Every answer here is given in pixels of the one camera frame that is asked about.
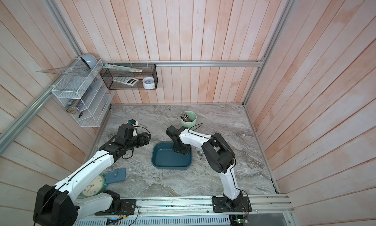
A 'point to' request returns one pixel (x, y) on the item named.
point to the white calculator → (128, 80)
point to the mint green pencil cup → (193, 118)
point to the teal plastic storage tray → (164, 157)
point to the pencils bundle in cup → (184, 117)
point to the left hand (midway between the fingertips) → (145, 138)
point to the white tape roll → (148, 83)
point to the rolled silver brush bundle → (72, 109)
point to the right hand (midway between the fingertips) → (179, 151)
